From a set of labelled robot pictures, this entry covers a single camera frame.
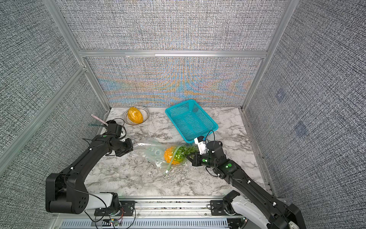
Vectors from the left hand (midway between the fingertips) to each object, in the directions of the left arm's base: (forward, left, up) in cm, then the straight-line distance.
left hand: (135, 146), depth 85 cm
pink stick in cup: (+20, +26, +2) cm, 33 cm away
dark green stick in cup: (+15, +25, +2) cm, 30 cm away
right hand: (-9, -30, +7) cm, 32 cm away
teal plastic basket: (+28, -36, -11) cm, 47 cm away
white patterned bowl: (+38, +2, -9) cm, 39 cm away
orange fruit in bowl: (+29, +6, -4) cm, 30 cm away
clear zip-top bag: (+2, -8, -10) cm, 13 cm away
